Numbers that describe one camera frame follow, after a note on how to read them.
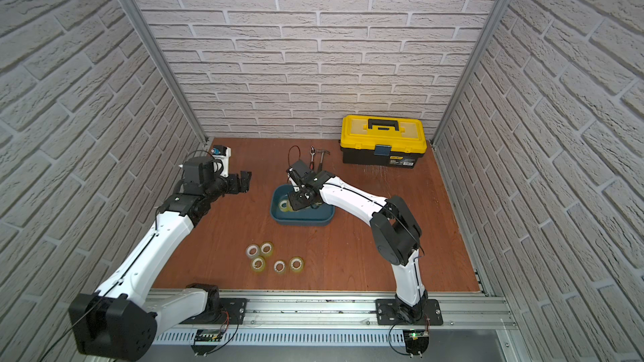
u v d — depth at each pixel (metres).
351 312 0.76
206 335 0.73
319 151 1.14
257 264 0.83
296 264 0.83
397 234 0.49
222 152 0.68
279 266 0.82
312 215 0.87
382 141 1.00
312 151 1.14
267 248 0.86
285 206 0.95
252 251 0.85
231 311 0.74
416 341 0.70
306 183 0.66
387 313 0.74
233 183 0.70
